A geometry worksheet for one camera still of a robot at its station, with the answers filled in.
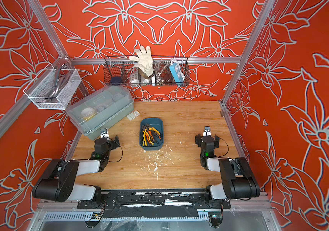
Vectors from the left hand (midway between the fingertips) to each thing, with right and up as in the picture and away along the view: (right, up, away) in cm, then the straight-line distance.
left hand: (109, 135), depth 92 cm
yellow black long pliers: (+22, -1, +3) cm, 23 cm away
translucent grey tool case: (-7, +17, +1) cm, 18 cm away
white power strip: (+16, +39, +2) cm, 42 cm away
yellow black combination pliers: (+30, +1, +6) cm, 31 cm away
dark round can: (+3, +37, +3) cm, 37 cm away
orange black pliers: (+25, +1, +3) cm, 25 cm away
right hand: (+63, +2, -1) cm, 63 cm away
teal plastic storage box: (+31, +8, +12) cm, 34 cm away
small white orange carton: (+12, +14, +18) cm, 26 cm away
